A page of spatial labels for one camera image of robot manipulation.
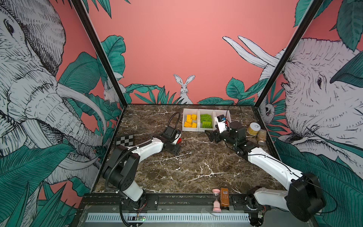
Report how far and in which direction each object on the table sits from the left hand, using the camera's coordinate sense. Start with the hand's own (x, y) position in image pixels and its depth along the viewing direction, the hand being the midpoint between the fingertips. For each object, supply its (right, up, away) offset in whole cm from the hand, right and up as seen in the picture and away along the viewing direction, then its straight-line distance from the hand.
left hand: (177, 146), depth 92 cm
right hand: (+20, +14, -10) cm, 27 cm away
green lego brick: (+22, +14, +12) cm, 29 cm away
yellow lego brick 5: (+12, +14, +12) cm, 22 cm away
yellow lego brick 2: (+8, +20, +13) cm, 25 cm away
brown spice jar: (+60, +7, +6) cm, 60 cm away
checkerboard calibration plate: (-35, +3, +3) cm, 35 cm away
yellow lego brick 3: (+9, +17, +13) cm, 23 cm away
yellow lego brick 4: (+7, +14, +13) cm, 20 cm away
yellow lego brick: (+12, +20, +16) cm, 28 cm away
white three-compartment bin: (+16, +24, +16) cm, 32 cm away
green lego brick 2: (+23, +19, +16) cm, 34 cm away
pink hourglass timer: (+22, -27, -19) cm, 40 cm away
